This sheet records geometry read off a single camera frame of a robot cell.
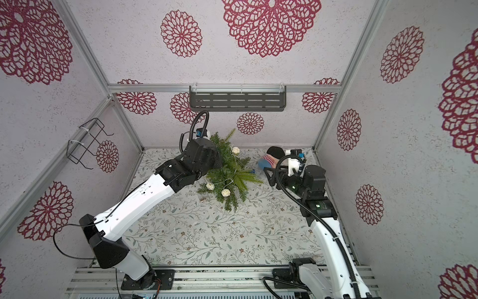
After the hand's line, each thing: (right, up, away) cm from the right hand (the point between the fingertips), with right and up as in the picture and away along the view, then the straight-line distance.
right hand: (270, 167), depth 71 cm
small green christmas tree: (-16, -6, +4) cm, 18 cm away
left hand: (-20, +5, +2) cm, 21 cm away
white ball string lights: (-17, -10, +2) cm, 20 cm away
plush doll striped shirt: (+6, +4, +36) cm, 36 cm away
